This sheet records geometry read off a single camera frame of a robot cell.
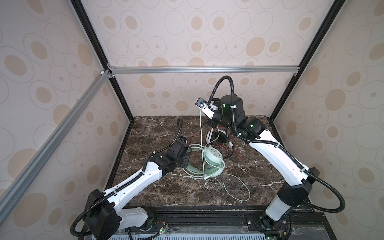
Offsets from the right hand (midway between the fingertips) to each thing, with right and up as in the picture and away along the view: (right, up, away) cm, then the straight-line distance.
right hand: (206, 106), depth 66 cm
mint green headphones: (+4, -26, +3) cm, 26 cm away
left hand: (-8, -24, +13) cm, 29 cm away
